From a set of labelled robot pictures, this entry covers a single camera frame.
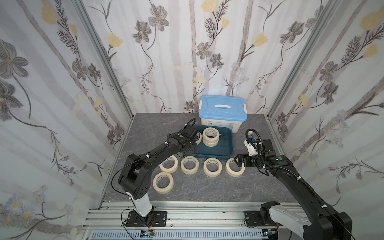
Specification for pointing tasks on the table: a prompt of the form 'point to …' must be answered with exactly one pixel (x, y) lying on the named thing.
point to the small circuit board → (149, 233)
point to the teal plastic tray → (224, 149)
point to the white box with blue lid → (222, 110)
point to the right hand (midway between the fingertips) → (245, 157)
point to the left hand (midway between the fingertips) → (191, 147)
